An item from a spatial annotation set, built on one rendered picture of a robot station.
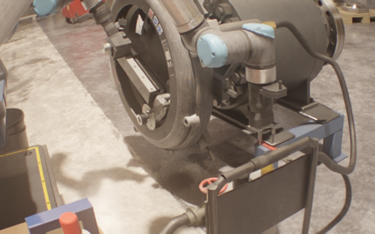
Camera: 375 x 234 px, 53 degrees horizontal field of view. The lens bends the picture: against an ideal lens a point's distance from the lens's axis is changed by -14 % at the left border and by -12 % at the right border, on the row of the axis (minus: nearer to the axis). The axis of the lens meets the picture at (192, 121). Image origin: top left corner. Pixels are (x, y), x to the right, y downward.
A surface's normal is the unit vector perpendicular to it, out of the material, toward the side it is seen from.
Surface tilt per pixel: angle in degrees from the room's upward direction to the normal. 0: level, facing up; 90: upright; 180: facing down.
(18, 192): 0
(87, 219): 96
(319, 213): 0
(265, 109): 99
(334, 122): 90
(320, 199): 0
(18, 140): 93
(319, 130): 90
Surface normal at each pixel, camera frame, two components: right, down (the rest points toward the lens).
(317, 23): 0.48, -0.04
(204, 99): 0.53, 0.47
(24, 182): -0.07, -0.91
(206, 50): -0.87, 0.26
